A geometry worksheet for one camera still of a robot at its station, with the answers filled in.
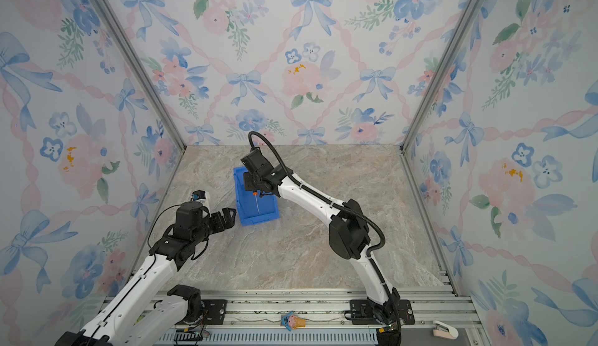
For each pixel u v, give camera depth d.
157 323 0.54
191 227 0.61
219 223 0.72
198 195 0.72
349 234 0.54
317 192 0.57
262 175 0.66
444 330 0.70
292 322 0.70
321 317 0.75
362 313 0.73
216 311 0.74
